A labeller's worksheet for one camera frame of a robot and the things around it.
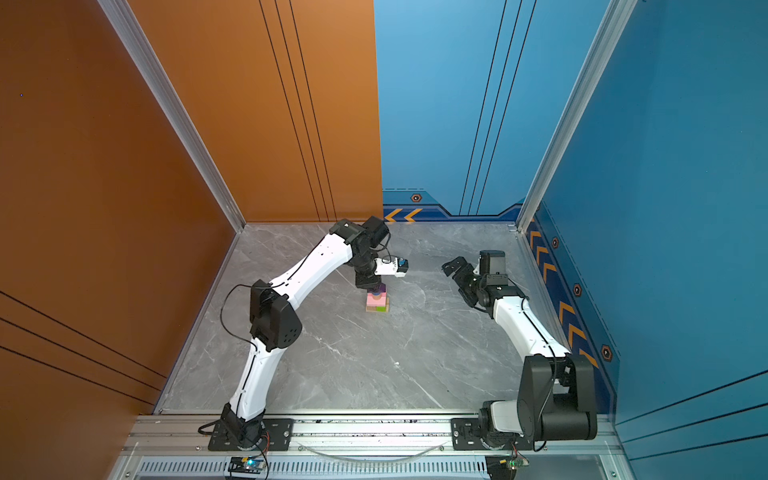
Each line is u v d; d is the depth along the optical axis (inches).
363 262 29.8
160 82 31.8
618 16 27.5
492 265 26.3
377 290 34.0
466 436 28.5
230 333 22.5
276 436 29.0
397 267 31.0
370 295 36.2
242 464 28.0
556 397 16.5
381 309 36.9
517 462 27.3
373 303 36.0
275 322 21.5
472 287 29.2
